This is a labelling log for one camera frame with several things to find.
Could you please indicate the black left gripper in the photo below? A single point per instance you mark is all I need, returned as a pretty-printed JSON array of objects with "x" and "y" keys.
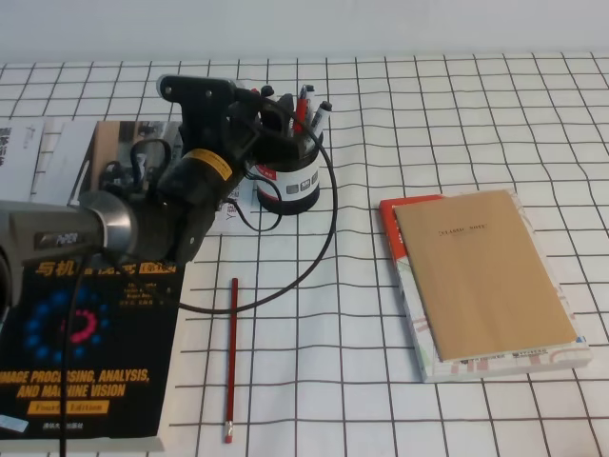
[{"x": 220, "y": 120}]

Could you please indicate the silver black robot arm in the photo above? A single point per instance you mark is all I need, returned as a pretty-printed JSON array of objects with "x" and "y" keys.
[{"x": 167, "y": 222}]

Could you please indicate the red pen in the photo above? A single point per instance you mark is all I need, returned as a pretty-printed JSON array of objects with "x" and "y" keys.
[{"x": 300, "y": 114}]

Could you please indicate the black mesh pen holder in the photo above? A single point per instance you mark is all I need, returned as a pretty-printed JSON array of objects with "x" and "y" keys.
[{"x": 288, "y": 171}]

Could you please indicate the grey marker black cap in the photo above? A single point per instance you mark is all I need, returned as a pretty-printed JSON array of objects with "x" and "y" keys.
[{"x": 321, "y": 117}]

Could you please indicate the red book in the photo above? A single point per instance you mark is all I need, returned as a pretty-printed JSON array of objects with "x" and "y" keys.
[{"x": 390, "y": 223}]

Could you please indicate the robot photo brochure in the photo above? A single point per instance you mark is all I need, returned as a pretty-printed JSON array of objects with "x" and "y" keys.
[{"x": 123, "y": 153}]

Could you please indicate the white leaflet with text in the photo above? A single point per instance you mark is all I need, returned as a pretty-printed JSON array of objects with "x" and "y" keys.
[{"x": 20, "y": 144}]

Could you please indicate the tan kraft notebook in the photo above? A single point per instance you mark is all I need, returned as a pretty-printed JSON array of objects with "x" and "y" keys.
[{"x": 483, "y": 285}]

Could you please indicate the black image processing textbook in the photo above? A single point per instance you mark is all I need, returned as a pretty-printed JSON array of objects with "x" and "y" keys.
[{"x": 89, "y": 358}]

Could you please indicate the red pencil with eraser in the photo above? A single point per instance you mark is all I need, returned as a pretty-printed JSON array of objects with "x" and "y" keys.
[{"x": 231, "y": 363}]

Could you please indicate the white patterned book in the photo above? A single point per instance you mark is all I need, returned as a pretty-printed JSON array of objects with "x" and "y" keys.
[{"x": 435, "y": 369}]

